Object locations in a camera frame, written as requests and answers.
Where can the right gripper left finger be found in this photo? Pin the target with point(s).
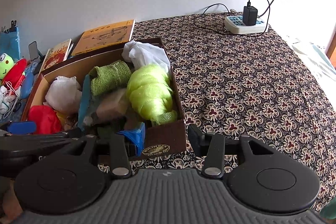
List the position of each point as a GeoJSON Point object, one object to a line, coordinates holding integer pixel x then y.
{"type": "Point", "coordinates": [116, 146]}

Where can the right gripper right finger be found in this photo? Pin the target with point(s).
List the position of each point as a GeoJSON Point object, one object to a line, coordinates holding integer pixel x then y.
{"type": "Point", "coordinates": [214, 147]}

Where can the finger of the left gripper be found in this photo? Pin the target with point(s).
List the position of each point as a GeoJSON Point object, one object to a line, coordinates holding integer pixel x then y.
{"type": "Point", "coordinates": [17, 146]}

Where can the pink plush toy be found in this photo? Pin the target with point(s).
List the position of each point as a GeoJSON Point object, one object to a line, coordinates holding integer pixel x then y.
{"type": "Point", "coordinates": [114, 105]}

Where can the yellow-green mesh bath sponge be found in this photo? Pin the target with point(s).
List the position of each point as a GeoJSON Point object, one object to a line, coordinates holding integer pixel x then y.
{"type": "Point", "coordinates": [150, 95]}

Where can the green knitted cloth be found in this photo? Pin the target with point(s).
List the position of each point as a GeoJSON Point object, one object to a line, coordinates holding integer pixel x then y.
{"type": "Point", "coordinates": [109, 77]}

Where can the white plastic bag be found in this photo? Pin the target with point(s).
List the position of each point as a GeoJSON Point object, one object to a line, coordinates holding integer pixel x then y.
{"type": "Point", "coordinates": [142, 54]}

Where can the red cloth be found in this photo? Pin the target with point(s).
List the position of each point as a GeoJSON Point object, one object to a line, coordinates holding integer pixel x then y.
{"type": "Point", "coordinates": [46, 120]}

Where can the brown cardboard box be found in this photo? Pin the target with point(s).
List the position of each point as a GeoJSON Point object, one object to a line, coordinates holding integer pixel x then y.
{"type": "Point", "coordinates": [159, 141]}

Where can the small white toy figure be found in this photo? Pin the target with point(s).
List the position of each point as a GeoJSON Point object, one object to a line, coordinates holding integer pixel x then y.
{"type": "Point", "coordinates": [9, 99]}

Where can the patterned floral tablecloth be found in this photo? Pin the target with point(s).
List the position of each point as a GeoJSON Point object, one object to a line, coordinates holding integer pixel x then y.
{"type": "Point", "coordinates": [237, 85]}

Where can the red plush toy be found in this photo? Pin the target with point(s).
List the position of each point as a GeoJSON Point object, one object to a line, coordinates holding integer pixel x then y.
{"type": "Point", "coordinates": [16, 74]}

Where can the white snoopy plush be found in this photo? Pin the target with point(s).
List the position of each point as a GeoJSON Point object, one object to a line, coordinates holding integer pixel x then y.
{"type": "Point", "coordinates": [64, 95]}

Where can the green frog plush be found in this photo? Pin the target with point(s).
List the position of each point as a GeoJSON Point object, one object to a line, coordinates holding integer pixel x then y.
{"type": "Point", "coordinates": [6, 63]}

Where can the phone on stand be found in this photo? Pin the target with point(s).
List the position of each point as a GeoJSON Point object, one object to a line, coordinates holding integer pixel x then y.
{"type": "Point", "coordinates": [34, 53]}

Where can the blue pouch with clips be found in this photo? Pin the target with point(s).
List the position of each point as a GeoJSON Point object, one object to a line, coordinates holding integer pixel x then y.
{"type": "Point", "coordinates": [10, 41]}

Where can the red cartoon picture book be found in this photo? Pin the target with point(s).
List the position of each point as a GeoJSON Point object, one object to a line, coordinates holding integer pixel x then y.
{"type": "Point", "coordinates": [57, 54]}

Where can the yellow book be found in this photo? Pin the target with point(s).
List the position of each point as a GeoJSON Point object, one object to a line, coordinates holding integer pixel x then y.
{"type": "Point", "coordinates": [104, 36]}

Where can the light patterned bedsheet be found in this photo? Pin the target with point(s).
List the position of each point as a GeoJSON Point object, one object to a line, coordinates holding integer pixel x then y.
{"type": "Point", "coordinates": [315, 60]}

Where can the black power adapter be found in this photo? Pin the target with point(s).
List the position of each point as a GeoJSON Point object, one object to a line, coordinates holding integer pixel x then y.
{"type": "Point", "coordinates": [249, 15]}

